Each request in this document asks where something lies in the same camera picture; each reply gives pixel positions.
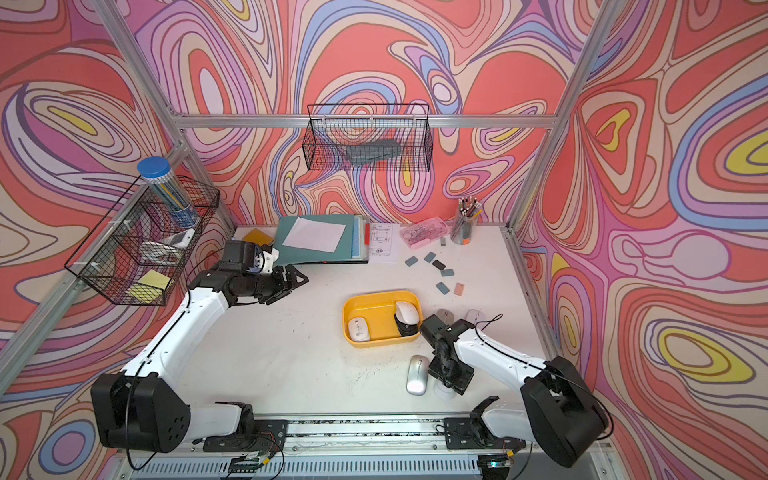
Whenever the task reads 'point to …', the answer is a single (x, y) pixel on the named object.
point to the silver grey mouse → (417, 373)
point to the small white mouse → (359, 330)
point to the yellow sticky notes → (150, 287)
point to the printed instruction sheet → (384, 242)
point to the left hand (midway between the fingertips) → (301, 283)
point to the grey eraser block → (410, 262)
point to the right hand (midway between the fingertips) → (447, 388)
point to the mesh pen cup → (464, 222)
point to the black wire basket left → (139, 249)
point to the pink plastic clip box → (413, 235)
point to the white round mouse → (474, 316)
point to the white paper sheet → (311, 234)
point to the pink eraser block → (459, 288)
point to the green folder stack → (352, 246)
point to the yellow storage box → (370, 305)
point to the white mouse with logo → (444, 392)
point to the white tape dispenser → (180, 239)
